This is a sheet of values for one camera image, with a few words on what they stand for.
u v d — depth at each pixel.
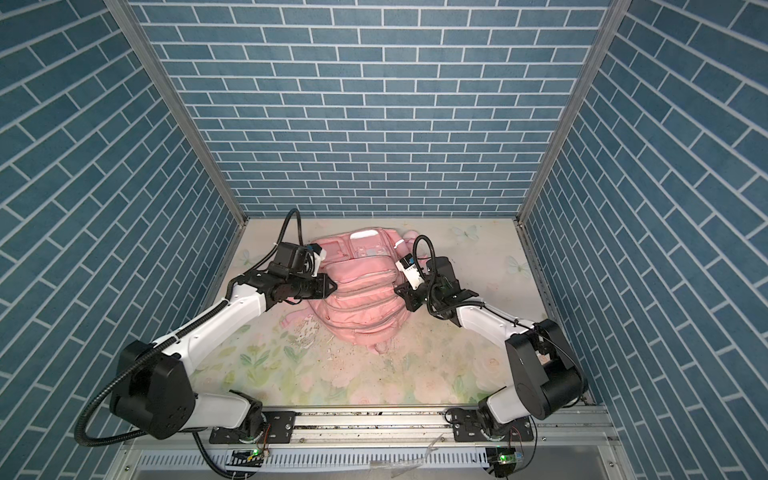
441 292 0.69
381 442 0.73
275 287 0.60
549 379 0.44
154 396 0.41
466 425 0.74
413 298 0.78
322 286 0.74
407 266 0.77
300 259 0.68
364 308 0.84
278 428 0.74
